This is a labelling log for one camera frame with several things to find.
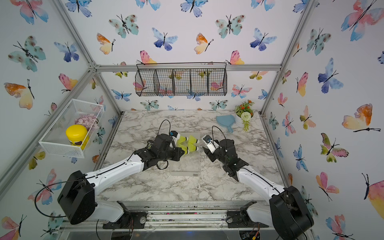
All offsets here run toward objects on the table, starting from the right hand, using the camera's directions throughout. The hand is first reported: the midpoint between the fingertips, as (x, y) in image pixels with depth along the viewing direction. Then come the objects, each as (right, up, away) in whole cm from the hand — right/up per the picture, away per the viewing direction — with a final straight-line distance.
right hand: (208, 142), depth 83 cm
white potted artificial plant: (+24, +16, +16) cm, 33 cm away
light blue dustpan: (+16, +13, +35) cm, 40 cm away
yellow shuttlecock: (-10, 0, +18) cm, 20 cm away
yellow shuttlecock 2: (-10, -5, +15) cm, 18 cm away
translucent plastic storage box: (-11, -15, +10) cm, 22 cm away
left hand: (-12, -5, -1) cm, 13 cm away
